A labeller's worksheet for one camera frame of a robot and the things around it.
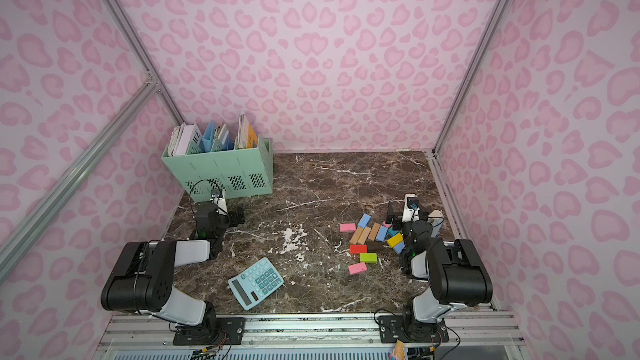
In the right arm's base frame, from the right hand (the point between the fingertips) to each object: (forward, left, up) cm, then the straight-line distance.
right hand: (403, 200), depth 89 cm
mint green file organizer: (+8, +60, +5) cm, 61 cm away
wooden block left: (-10, +17, -9) cm, 22 cm away
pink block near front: (-21, +17, -10) cm, 29 cm away
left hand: (+1, +65, -3) cm, 65 cm away
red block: (-14, +17, -10) cm, 24 cm away
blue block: (-8, +7, -11) cm, 15 cm away
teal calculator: (-27, +50, -8) cm, 58 cm away
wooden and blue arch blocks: (-3, -13, -8) cm, 15 cm away
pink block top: (-5, +20, -11) cm, 23 cm away
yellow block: (-11, +3, -10) cm, 15 cm away
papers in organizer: (+15, +77, +15) cm, 80 cm away
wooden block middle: (-9, +14, -10) cm, 19 cm away
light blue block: (-3, +13, -10) cm, 17 cm away
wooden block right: (-7, +10, -10) cm, 16 cm away
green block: (-17, +13, -11) cm, 24 cm away
